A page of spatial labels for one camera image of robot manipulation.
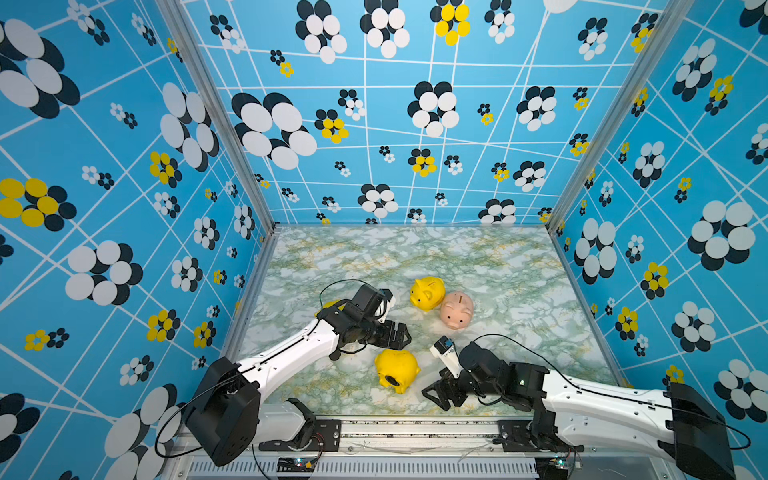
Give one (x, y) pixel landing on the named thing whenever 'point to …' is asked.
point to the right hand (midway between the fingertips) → (435, 383)
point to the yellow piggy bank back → (427, 292)
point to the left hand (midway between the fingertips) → (402, 336)
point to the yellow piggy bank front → (326, 305)
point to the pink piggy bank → (456, 310)
